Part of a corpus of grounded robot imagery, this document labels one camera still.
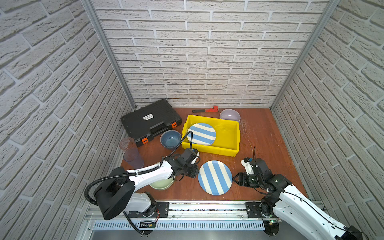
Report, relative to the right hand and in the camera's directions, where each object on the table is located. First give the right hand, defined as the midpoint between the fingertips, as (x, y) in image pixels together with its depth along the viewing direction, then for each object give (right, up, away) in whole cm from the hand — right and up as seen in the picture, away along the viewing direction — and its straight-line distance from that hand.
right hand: (236, 179), depth 80 cm
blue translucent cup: (-57, +11, +2) cm, 58 cm away
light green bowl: (-40, -3, -1) cm, 40 cm away
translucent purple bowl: (+4, +37, +31) cm, 48 cm away
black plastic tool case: (-59, +30, +22) cm, 70 cm away
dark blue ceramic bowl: (-39, +20, +18) cm, 48 cm away
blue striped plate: (-11, -1, +5) cm, 12 cm away
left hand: (-21, +4, +3) cm, 21 cm away
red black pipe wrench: (-7, +42, +38) cm, 57 cm away
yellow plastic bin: (+1, +22, +26) cm, 34 cm away
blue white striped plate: (-17, +23, +20) cm, 35 cm away
